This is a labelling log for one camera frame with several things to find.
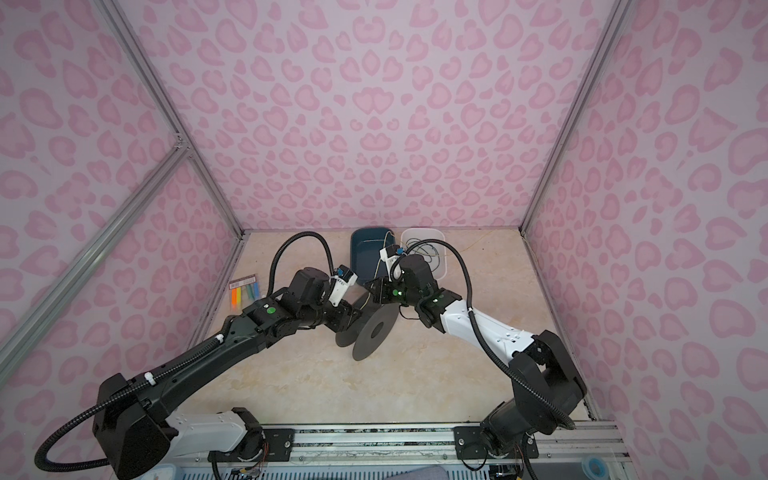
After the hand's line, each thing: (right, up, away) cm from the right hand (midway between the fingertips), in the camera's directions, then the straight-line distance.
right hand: (365, 284), depth 78 cm
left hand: (-2, -5, -2) cm, 6 cm away
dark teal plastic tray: (-3, +12, +37) cm, 39 cm away
